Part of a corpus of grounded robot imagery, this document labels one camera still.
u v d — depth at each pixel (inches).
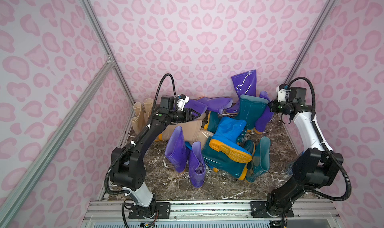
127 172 17.7
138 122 30.9
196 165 27.9
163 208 29.1
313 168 18.0
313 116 21.3
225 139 32.3
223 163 31.2
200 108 39.9
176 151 27.0
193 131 34.9
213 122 39.6
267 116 34.4
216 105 39.8
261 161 29.1
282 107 28.3
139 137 19.8
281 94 29.7
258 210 28.7
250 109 35.6
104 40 33.0
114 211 29.5
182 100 30.2
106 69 33.6
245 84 40.5
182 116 28.8
